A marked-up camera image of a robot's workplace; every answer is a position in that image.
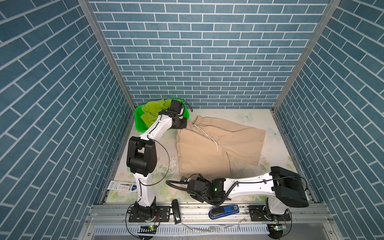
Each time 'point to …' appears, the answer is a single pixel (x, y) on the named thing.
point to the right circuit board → (275, 230)
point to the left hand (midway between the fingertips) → (183, 124)
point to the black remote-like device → (176, 211)
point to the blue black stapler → (219, 212)
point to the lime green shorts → (151, 110)
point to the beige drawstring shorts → (205, 146)
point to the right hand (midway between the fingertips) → (191, 186)
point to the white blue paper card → (122, 185)
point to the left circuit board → (147, 229)
